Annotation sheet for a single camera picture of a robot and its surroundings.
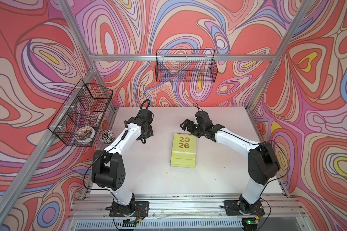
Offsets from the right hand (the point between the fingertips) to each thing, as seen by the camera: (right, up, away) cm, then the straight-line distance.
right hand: (185, 131), depth 89 cm
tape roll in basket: (-52, -1, -17) cm, 55 cm away
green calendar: (-1, -12, 0) cm, 12 cm away
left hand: (-23, -2, 0) cm, 23 cm away
